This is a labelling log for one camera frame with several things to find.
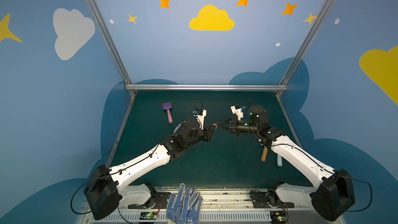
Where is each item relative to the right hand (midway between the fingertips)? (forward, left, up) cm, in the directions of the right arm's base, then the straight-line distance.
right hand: (219, 123), depth 72 cm
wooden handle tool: (-3, -28, -24) cm, 37 cm away
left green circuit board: (-36, +31, -26) cm, 54 cm away
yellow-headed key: (0, +2, -2) cm, 2 cm away
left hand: (-1, +1, -2) cm, 2 cm away
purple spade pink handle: (+30, +35, -24) cm, 52 cm away
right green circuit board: (-33, -29, -28) cm, 52 cm away
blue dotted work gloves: (-32, +14, -23) cm, 42 cm away
